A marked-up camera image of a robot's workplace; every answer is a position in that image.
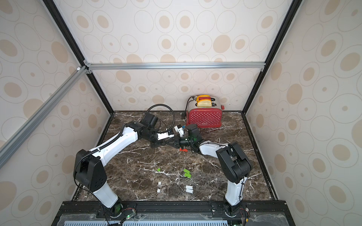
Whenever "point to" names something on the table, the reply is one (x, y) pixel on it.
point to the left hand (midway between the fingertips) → (166, 140)
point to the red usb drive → (185, 150)
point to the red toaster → (204, 117)
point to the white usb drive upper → (189, 187)
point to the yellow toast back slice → (203, 97)
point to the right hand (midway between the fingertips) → (164, 147)
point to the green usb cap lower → (159, 169)
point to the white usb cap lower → (158, 190)
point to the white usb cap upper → (159, 183)
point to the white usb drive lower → (189, 190)
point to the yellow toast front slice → (204, 103)
